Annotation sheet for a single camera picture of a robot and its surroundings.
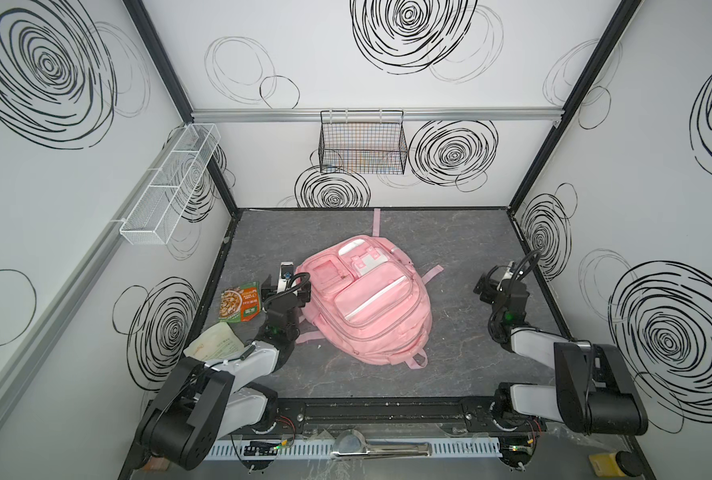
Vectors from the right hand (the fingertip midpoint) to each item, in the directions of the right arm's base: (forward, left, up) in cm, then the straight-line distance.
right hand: (494, 279), depth 90 cm
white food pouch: (-19, +82, -6) cm, 85 cm away
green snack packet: (-6, +79, -6) cm, 79 cm away
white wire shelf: (+9, +103, +16) cm, 104 cm away
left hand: (-2, +62, +6) cm, 63 cm away
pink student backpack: (-10, +39, +6) cm, 40 cm away
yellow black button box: (-45, -13, +1) cm, 47 cm away
